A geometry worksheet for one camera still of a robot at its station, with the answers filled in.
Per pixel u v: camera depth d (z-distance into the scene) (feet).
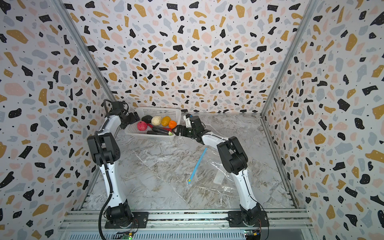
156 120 3.59
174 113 3.71
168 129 3.63
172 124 3.60
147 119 3.61
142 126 3.49
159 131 3.41
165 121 3.63
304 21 2.46
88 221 2.45
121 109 2.86
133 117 3.26
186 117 3.06
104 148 2.28
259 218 2.27
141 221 2.41
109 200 2.09
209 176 2.94
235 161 1.93
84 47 2.70
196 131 2.68
